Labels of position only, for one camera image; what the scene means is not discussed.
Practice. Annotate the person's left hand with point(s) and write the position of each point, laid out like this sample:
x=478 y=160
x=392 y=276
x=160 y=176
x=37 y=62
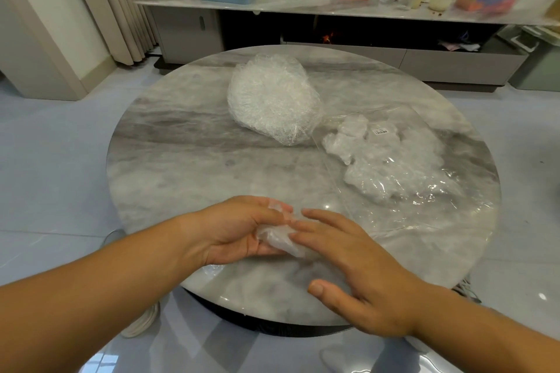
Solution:
x=223 y=228

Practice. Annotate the person's right hand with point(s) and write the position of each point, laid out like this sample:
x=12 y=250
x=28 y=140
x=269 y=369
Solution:
x=376 y=285

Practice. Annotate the single clear plastic cap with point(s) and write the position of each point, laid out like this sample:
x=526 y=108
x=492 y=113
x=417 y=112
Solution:
x=278 y=235

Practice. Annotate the clear plastic bag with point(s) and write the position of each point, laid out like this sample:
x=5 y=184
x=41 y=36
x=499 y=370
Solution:
x=464 y=202

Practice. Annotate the clear bag of caps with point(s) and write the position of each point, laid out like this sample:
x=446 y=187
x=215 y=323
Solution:
x=389 y=163

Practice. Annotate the pile of clear plastic caps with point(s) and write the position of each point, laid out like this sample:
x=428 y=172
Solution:
x=273 y=97

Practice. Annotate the person's left forearm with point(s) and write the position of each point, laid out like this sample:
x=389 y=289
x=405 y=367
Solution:
x=87 y=303

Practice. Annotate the green storage bin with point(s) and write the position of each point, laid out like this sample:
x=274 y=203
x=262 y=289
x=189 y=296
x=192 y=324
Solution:
x=541 y=62

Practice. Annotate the grey sneaker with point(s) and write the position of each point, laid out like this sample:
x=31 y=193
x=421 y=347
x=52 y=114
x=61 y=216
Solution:
x=142 y=323
x=465 y=290

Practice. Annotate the black table base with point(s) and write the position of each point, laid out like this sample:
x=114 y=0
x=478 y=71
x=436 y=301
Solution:
x=262 y=325

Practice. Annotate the long grey low cabinet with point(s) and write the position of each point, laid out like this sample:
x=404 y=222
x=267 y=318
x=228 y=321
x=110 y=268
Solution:
x=184 y=34

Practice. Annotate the beige curtain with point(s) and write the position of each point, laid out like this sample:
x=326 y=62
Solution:
x=109 y=1

